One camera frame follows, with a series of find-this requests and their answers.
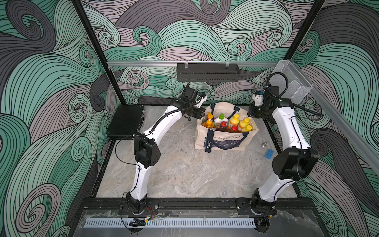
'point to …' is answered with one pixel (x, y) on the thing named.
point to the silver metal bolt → (264, 144)
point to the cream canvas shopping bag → (209, 139)
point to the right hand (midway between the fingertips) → (248, 112)
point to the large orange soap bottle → (209, 124)
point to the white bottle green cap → (217, 121)
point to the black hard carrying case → (126, 122)
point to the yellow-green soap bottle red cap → (234, 128)
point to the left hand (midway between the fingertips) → (204, 111)
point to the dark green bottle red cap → (223, 126)
